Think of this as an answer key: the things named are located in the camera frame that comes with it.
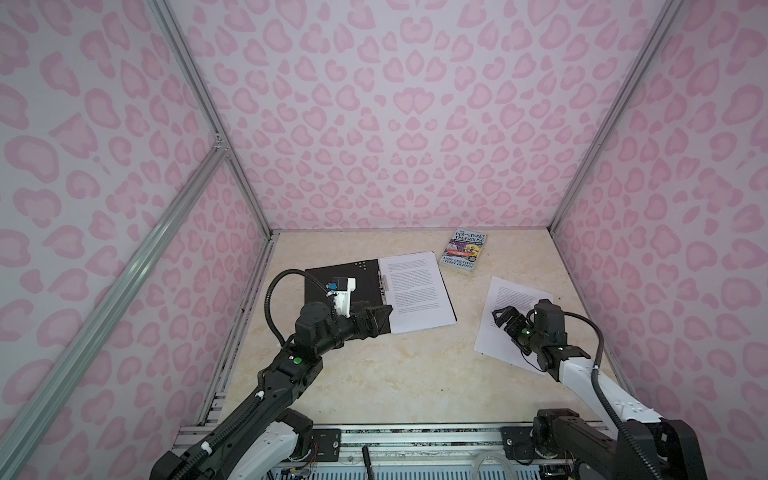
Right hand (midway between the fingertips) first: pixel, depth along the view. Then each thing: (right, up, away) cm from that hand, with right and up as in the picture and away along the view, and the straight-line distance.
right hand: (502, 318), depth 87 cm
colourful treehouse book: (-6, +20, +23) cm, 31 cm away
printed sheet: (-24, +6, +14) cm, 28 cm away
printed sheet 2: (-1, -7, +3) cm, 8 cm away
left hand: (-34, +6, -13) cm, 37 cm away
